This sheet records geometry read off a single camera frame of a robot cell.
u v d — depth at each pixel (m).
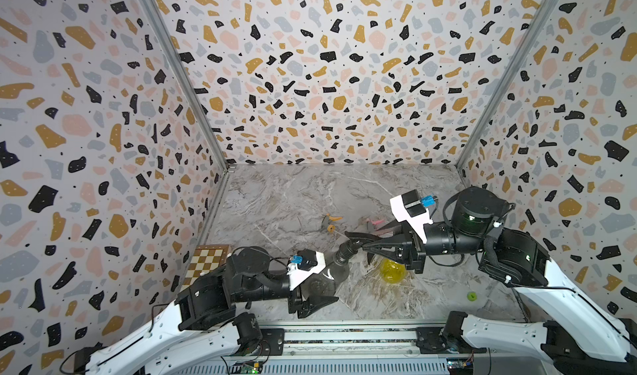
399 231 0.44
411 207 0.37
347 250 0.45
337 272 0.48
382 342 0.76
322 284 0.57
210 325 0.43
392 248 0.44
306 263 0.44
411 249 0.41
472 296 0.82
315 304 0.47
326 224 1.00
